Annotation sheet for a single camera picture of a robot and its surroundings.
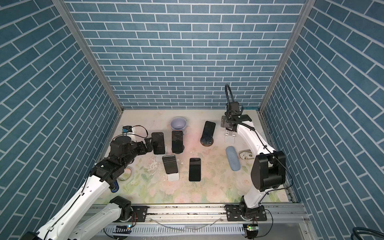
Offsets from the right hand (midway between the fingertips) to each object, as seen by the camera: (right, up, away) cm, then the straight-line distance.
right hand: (230, 120), depth 90 cm
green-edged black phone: (-22, -30, -1) cm, 37 cm away
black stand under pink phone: (-33, -20, +4) cm, 39 cm away
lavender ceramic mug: (-34, -2, +18) cm, 39 cm away
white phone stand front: (-34, -33, -4) cm, 48 cm away
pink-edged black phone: (-32, -13, +1) cm, 35 cm away
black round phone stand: (-13, -16, +9) cm, 23 cm away
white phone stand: (+2, -11, +12) cm, 17 cm away
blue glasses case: (+2, -22, +4) cm, 22 cm away
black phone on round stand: (-13, -8, +7) cm, 17 cm away
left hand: (-46, -10, -14) cm, 49 cm away
